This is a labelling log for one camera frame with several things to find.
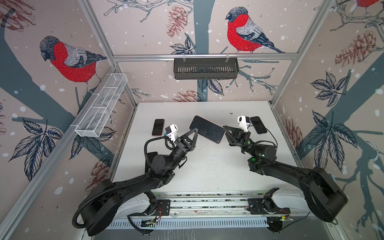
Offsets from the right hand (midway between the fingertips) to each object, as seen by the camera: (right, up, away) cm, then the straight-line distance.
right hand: (222, 135), depth 59 cm
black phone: (+34, +1, +45) cm, 56 cm away
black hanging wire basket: (-4, +42, +44) cm, 61 cm away
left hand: (-10, +1, -2) cm, 10 cm away
